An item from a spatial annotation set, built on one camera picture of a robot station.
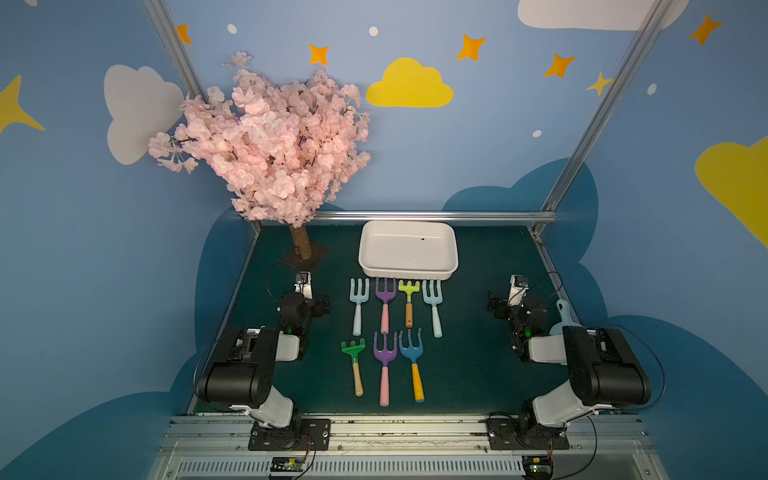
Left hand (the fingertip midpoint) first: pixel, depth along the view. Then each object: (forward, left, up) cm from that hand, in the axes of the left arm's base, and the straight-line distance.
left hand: (310, 286), depth 94 cm
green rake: (-18, -15, -7) cm, 24 cm away
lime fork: (+5, -33, -9) cm, 34 cm away
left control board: (-46, -1, -9) cm, 47 cm away
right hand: (+1, -64, -1) cm, 64 cm away
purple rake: (-19, -25, -7) cm, 32 cm away
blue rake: (-18, -33, -8) cm, 39 cm away
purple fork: (+1, -24, -8) cm, 26 cm away
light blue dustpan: (-3, -83, -5) cm, 83 cm away
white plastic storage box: (+22, -32, -7) cm, 40 cm away
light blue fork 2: (+1, -41, -8) cm, 42 cm away
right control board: (-45, -64, -10) cm, 79 cm away
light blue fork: (0, -15, -8) cm, 17 cm away
